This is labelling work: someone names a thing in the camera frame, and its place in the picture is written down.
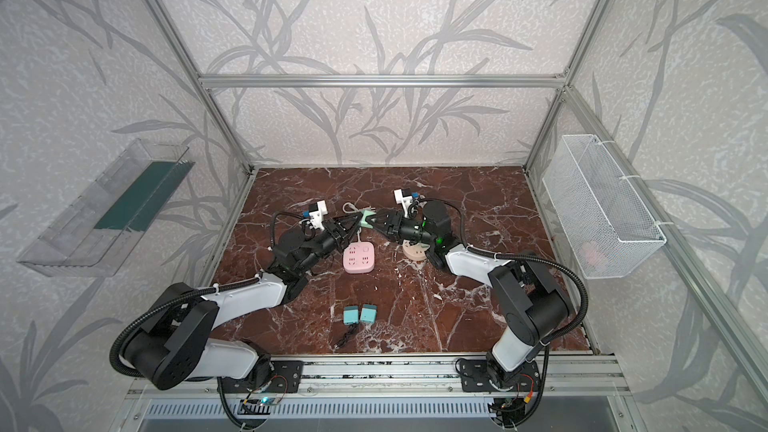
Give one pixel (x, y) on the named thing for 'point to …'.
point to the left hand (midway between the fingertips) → (367, 212)
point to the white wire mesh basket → (608, 227)
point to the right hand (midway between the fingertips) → (369, 216)
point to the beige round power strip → (416, 252)
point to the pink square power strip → (359, 257)
